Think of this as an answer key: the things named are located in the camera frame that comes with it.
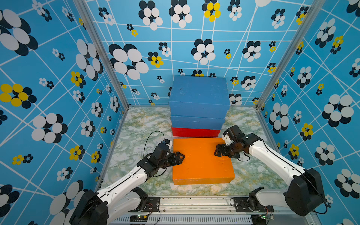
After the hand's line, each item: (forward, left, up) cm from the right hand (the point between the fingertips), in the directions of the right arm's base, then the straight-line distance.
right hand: (222, 153), depth 82 cm
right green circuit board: (-31, -16, -12) cm, 37 cm away
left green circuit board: (-31, +46, -11) cm, 57 cm away
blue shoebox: (+18, +15, +25) cm, 34 cm away
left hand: (-3, +23, +1) cm, 23 cm away
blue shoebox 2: (+15, +12, +11) cm, 22 cm away
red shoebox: (+15, +24, +1) cm, 29 cm away
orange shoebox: (-8, +14, +3) cm, 16 cm away
